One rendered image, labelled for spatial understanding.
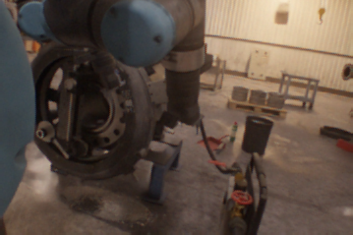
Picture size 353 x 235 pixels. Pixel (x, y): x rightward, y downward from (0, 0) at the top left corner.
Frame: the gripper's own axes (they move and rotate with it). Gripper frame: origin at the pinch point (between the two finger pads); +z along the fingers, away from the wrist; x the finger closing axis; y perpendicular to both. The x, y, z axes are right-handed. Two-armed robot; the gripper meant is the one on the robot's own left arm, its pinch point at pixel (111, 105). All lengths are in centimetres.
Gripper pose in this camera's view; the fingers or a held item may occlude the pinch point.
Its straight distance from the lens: 85.3
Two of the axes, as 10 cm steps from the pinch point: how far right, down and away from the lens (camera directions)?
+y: 7.8, -4.0, 4.8
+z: 2.6, 9.1, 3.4
